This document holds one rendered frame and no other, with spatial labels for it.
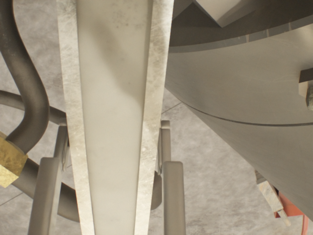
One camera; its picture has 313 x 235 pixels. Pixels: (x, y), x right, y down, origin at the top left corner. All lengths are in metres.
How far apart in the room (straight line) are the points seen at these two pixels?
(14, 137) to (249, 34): 0.23
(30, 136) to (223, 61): 0.19
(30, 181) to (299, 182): 0.23
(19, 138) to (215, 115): 0.16
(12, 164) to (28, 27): 0.85
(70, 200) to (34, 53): 0.87
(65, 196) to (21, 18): 0.84
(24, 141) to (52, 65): 0.90
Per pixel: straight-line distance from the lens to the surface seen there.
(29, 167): 0.45
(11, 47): 0.45
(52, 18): 1.24
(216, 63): 0.31
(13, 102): 1.07
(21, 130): 0.43
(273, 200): 1.66
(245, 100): 0.34
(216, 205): 1.73
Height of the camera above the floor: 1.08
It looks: 49 degrees down
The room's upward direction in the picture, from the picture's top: 175 degrees clockwise
